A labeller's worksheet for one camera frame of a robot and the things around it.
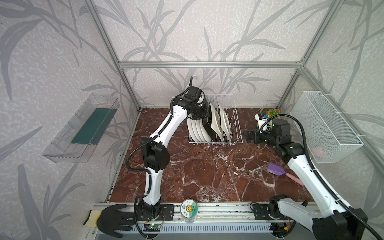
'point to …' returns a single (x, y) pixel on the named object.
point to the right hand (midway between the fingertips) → (250, 125)
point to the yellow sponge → (93, 216)
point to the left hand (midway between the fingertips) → (212, 110)
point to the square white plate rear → (225, 125)
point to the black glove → (110, 220)
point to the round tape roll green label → (188, 209)
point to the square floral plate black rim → (212, 116)
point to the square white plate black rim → (216, 123)
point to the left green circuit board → (153, 227)
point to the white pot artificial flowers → (272, 113)
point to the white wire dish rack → (227, 102)
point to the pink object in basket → (318, 151)
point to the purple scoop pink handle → (277, 169)
